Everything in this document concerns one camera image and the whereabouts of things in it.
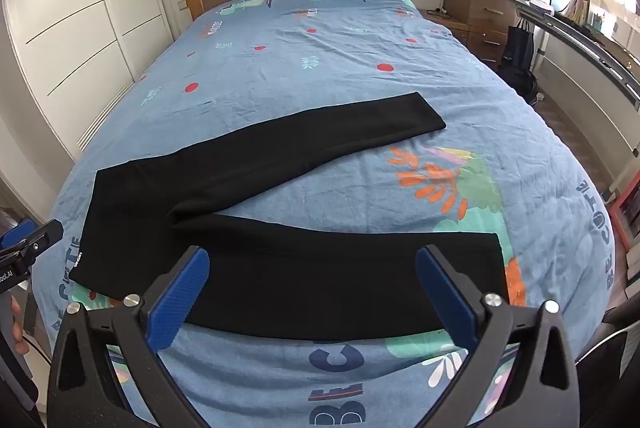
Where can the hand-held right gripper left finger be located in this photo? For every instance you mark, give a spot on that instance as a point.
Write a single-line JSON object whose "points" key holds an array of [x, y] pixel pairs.
{"points": [[180, 298]]}

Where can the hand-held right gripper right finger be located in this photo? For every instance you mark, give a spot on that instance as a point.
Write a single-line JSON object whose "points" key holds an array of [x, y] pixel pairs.
{"points": [[445, 298]]}

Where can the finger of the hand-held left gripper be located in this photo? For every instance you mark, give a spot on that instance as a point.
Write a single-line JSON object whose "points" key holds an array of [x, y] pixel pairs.
{"points": [[12, 235], [42, 235]]}

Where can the black pants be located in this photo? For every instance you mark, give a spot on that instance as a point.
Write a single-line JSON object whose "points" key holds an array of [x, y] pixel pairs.
{"points": [[300, 283]]}

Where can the person's left hand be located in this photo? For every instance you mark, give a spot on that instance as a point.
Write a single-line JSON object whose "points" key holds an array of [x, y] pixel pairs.
{"points": [[17, 323]]}

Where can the black backpack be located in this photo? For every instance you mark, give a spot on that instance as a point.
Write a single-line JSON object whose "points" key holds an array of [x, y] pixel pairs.
{"points": [[517, 80]]}

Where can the white wardrobe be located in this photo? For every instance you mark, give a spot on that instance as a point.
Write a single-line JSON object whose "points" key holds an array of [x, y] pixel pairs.
{"points": [[75, 7]]}

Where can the black tote bag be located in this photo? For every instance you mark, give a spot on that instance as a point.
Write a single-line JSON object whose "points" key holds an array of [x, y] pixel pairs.
{"points": [[517, 45]]}

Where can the blue printed blanket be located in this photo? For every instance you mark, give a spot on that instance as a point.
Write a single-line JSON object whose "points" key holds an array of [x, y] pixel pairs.
{"points": [[325, 57]]}

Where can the wooden nightstand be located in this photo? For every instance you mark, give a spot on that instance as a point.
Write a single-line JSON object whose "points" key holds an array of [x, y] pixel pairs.
{"points": [[450, 25]]}

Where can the wooden dresser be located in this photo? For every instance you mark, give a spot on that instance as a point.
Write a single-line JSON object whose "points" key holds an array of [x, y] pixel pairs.
{"points": [[480, 2]]}

